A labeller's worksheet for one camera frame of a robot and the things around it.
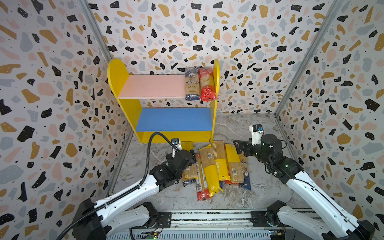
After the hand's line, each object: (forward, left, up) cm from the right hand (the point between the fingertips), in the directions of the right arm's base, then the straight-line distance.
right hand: (240, 137), depth 73 cm
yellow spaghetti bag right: (-8, -1, -22) cm, 24 cm away
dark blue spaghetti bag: (-13, +26, -24) cm, 38 cm away
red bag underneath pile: (-13, +3, -24) cm, 28 cm away
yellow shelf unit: (+46, +56, -20) cm, 75 cm away
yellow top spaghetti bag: (-9, +26, -22) cm, 35 cm away
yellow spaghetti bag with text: (+8, +8, -22) cm, 25 cm away
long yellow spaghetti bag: (-11, +14, -20) cm, 27 cm away
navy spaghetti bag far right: (-14, -6, -25) cm, 29 cm away
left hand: (-3, +26, -7) cm, 28 cm away
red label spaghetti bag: (-20, +18, -24) cm, 36 cm away
